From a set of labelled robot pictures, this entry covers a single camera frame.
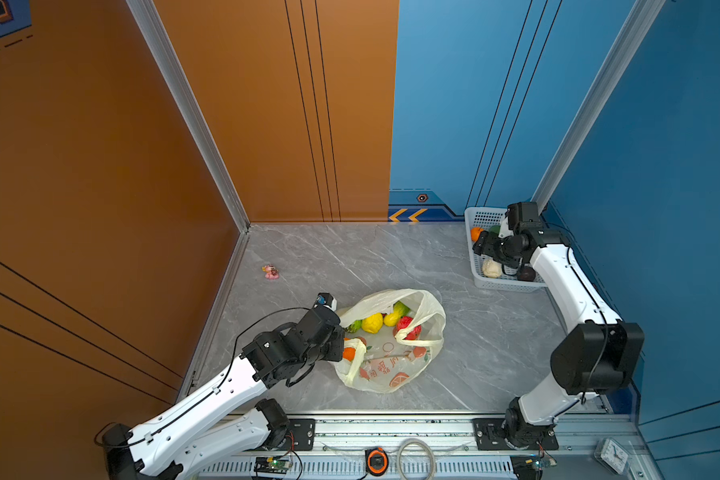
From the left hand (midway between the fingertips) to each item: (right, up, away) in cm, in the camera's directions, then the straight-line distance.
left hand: (343, 336), depth 74 cm
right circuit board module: (+45, -30, -4) cm, 54 cm away
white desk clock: (+63, -26, -5) cm, 69 cm away
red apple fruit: (+20, -3, +13) cm, 24 cm away
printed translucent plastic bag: (+11, -9, +7) cm, 16 cm away
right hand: (+40, +22, +13) cm, 47 cm away
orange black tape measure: (+8, -27, -7) cm, 29 cm away
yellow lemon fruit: (+8, 0, +13) cm, 15 cm away
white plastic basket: (+49, +33, +41) cm, 72 cm away
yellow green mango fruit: (+16, +3, +17) cm, 23 cm away
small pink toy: (-28, +14, +28) cm, 42 cm away
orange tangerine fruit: (+1, -4, -2) cm, 4 cm away
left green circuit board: (-17, -30, -4) cm, 34 cm away
